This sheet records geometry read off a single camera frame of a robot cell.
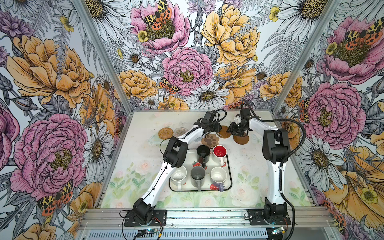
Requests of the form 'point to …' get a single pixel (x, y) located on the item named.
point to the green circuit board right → (277, 230)
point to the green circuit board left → (151, 230)
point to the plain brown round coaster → (241, 140)
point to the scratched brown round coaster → (223, 133)
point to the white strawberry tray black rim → (191, 160)
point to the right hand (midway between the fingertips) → (229, 134)
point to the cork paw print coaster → (210, 140)
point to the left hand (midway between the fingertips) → (219, 130)
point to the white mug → (178, 176)
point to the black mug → (203, 153)
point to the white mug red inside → (220, 151)
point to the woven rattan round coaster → (165, 133)
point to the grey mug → (198, 175)
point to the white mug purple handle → (218, 175)
